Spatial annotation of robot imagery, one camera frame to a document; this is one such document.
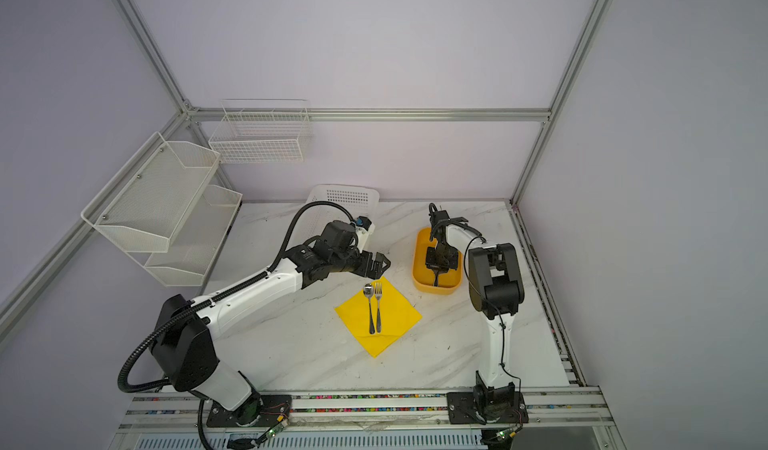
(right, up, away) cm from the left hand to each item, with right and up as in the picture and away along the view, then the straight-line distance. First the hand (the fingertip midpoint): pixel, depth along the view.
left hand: (375, 260), depth 81 cm
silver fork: (+1, -11, +14) cm, 18 cm away
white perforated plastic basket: (-9, +20, +33) cm, 40 cm away
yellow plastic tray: (+15, -7, +17) cm, 24 cm away
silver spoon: (-3, -11, +13) cm, 18 cm away
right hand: (+19, -5, +19) cm, 27 cm away
